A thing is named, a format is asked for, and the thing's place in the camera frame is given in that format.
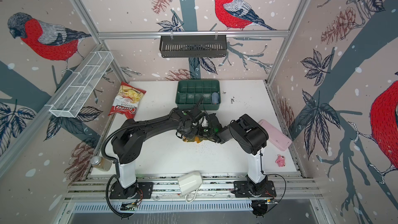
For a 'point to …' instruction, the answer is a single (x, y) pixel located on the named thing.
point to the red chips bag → (127, 100)
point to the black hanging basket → (193, 46)
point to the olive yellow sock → (195, 138)
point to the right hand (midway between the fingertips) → (190, 133)
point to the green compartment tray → (189, 92)
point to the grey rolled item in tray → (215, 98)
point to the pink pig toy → (281, 160)
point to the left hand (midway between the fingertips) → (190, 134)
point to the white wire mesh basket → (80, 84)
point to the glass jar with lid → (101, 163)
